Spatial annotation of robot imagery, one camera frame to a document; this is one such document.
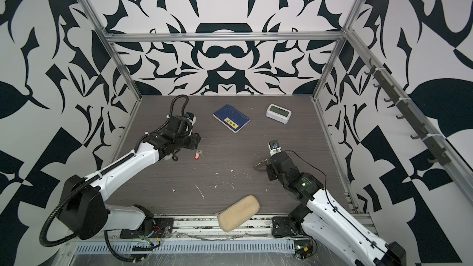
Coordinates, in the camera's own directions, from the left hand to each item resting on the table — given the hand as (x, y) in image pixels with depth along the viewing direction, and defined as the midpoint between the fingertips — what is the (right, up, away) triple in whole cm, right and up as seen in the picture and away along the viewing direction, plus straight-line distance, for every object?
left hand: (196, 133), depth 84 cm
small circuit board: (+44, -42, -13) cm, 62 cm away
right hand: (+34, -11, -5) cm, 36 cm away
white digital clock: (+42, +9, +23) cm, 49 cm away
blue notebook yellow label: (+16, +7, +24) cm, 29 cm away
